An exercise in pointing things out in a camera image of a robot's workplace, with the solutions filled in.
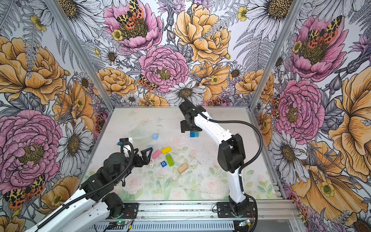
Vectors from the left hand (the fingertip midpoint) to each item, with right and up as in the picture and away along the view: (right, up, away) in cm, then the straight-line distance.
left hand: (145, 153), depth 75 cm
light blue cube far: (-1, +6, +27) cm, 28 cm away
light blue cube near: (-4, 0, +25) cm, 25 cm away
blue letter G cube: (+7, -10, +15) cm, 19 cm away
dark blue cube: (+24, +7, +27) cm, 37 cm away
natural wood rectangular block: (+18, -12, +13) cm, 25 cm away
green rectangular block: (+10, -7, +17) cm, 21 cm away
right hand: (+23, +9, +15) cm, 29 cm away
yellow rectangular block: (+7, -3, +22) cm, 23 cm away
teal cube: (+27, +7, +27) cm, 39 cm away
